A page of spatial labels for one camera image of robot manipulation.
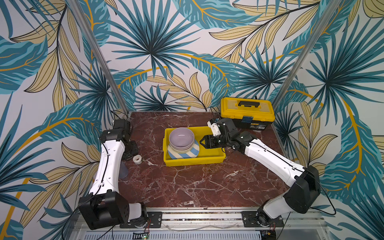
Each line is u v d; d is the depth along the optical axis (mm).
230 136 596
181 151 868
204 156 950
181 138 936
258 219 677
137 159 924
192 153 925
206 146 704
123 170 894
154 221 730
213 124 715
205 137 703
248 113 1005
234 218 752
